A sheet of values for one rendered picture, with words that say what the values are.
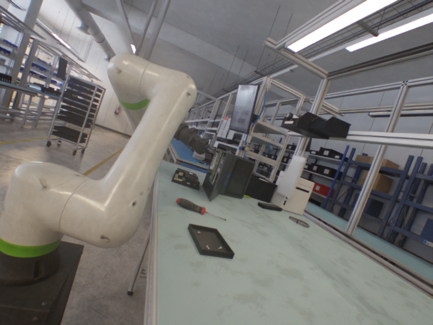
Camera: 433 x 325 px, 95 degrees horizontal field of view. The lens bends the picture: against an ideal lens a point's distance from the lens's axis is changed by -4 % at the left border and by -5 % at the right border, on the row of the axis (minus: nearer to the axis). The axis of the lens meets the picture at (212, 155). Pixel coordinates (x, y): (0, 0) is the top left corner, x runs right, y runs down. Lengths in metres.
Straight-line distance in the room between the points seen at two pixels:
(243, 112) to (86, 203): 1.98
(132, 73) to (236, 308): 0.61
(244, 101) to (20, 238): 2.08
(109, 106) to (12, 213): 11.90
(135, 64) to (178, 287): 0.57
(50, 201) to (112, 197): 0.12
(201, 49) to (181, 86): 5.80
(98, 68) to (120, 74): 12.08
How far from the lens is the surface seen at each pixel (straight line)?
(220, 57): 6.49
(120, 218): 0.48
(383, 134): 1.14
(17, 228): 0.58
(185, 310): 0.34
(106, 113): 12.41
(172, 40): 6.39
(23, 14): 7.21
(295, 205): 1.35
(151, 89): 0.66
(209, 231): 0.58
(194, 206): 0.68
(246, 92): 2.32
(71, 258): 0.72
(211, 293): 0.39
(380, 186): 4.88
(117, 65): 0.70
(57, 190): 0.52
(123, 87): 0.71
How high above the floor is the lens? 1.22
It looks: 3 degrees down
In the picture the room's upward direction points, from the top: 20 degrees clockwise
